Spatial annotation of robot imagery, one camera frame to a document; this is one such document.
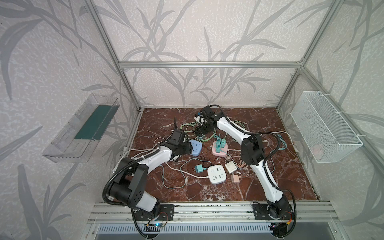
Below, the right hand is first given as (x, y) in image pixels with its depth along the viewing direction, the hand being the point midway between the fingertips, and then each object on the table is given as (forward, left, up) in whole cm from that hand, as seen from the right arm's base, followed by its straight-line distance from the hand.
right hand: (200, 127), depth 100 cm
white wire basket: (-26, -54, +27) cm, 66 cm away
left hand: (-13, +5, +1) cm, 14 cm away
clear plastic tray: (-27, +53, +26) cm, 65 cm away
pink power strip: (-16, -15, -4) cm, 22 cm away
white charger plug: (-26, -18, -3) cm, 32 cm away
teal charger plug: (-27, +1, -4) cm, 27 cm away
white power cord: (-23, +21, -6) cm, 32 cm away
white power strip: (-30, -10, -4) cm, 32 cm away
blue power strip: (-13, +2, -3) cm, 14 cm away
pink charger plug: (-33, -20, -4) cm, 38 cm away
